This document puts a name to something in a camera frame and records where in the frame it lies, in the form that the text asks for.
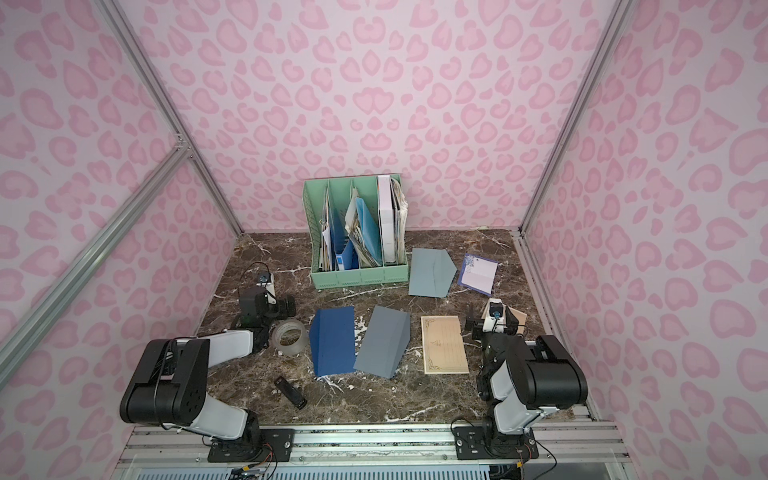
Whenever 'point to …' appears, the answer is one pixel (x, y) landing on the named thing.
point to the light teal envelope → (431, 272)
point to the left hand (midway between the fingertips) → (276, 292)
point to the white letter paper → (478, 274)
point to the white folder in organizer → (387, 220)
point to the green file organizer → (336, 192)
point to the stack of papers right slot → (399, 213)
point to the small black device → (290, 392)
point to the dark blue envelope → (332, 341)
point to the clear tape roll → (280, 328)
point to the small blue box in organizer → (348, 259)
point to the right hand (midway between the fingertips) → (491, 304)
